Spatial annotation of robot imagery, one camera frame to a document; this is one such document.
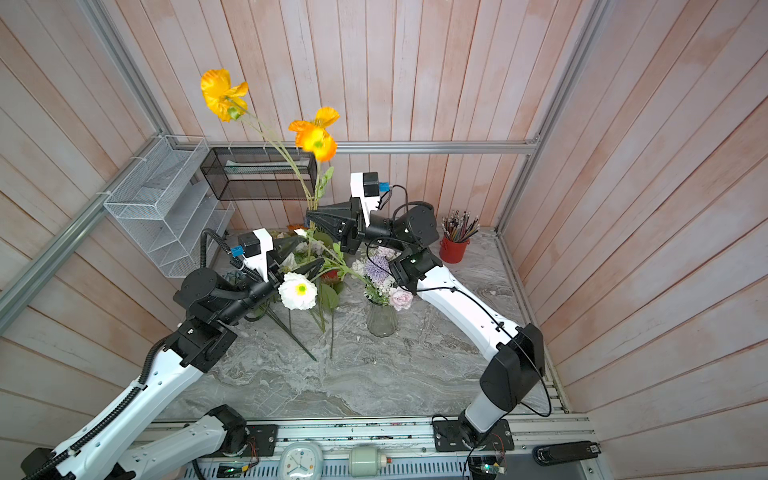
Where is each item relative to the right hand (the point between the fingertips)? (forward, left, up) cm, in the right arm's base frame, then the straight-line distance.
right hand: (307, 221), depth 52 cm
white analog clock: (-32, +5, -47) cm, 57 cm away
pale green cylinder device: (-32, -10, -41) cm, 53 cm away
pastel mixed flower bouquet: (+5, -11, -21) cm, 24 cm away
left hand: (-1, 0, -8) cm, 8 cm away
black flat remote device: (-29, -53, -45) cm, 75 cm away
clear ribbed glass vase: (+7, -13, -50) cm, 52 cm away
